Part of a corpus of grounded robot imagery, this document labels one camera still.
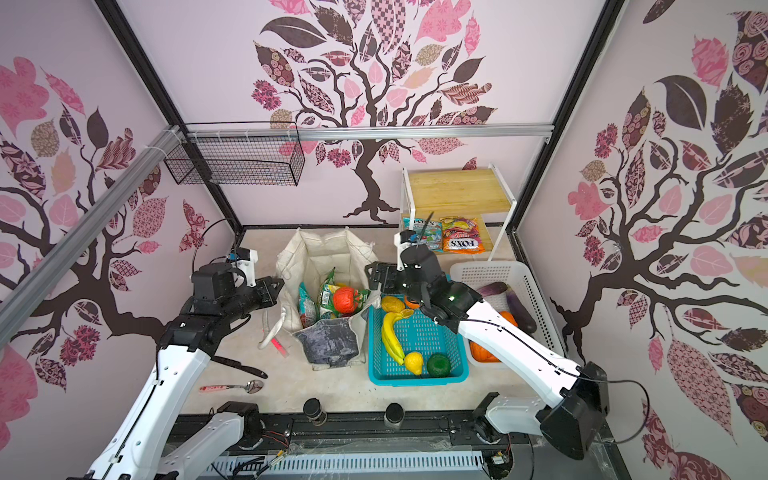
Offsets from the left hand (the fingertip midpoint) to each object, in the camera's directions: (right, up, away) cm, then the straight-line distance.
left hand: (284, 286), depth 74 cm
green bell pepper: (+40, -22, +5) cm, 46 cm away
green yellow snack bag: (+19, -4, +10) cm, 22 cm away
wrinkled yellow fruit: (+28, -8, +18) cm, 34 cm away
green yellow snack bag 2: (+9, -2, +9) cm, 13 cm away
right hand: (+24, +5, -2) cm, 25 cm away
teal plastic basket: (+37, -17, +16) cm, 43 cm away
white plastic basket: (+70, +1, +23) cm, 73 cm away
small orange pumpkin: (+52, -20, +7) cm, 57 cm away
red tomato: (+15, -4, +2) cm, 16 cm away
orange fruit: (+34, -8, +18) cm, 39 cm away
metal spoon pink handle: (-10, -28, +5) cm, 30 cm away
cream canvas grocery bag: (+14, -15, 0) cm, 20 cm away
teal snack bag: (+4, -6, +7) cm, 10 cm away
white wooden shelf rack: (+47, +26, +11) cm, 55 cm away
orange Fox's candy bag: (+50, +14, +18) cm, 55 cm away
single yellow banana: (+27, -16, +10) cm, 33 cm away
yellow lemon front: (+34, -22, +7) cm, 41 cm away
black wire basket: (-23, +41, +21) cm, 51 cm away
